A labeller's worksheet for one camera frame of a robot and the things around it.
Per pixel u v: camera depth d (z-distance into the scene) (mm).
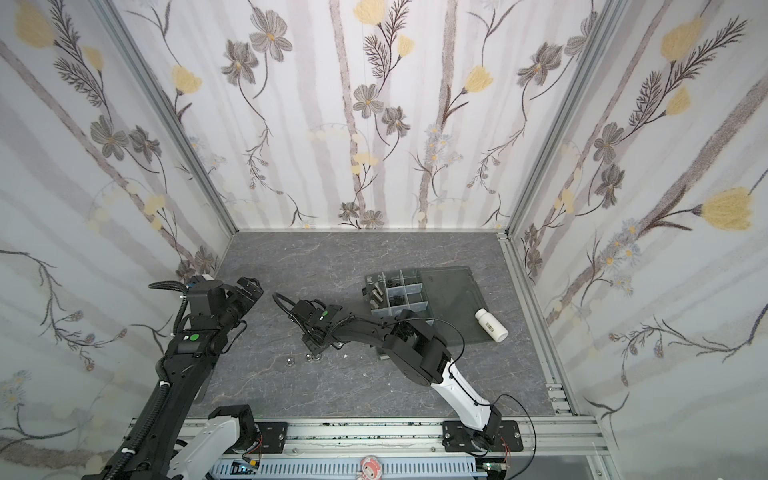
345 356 882
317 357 866
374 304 963
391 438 753
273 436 743
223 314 634
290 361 860
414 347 560
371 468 675
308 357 863
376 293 1007
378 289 1012
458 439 732
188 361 515
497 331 880
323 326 661
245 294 707
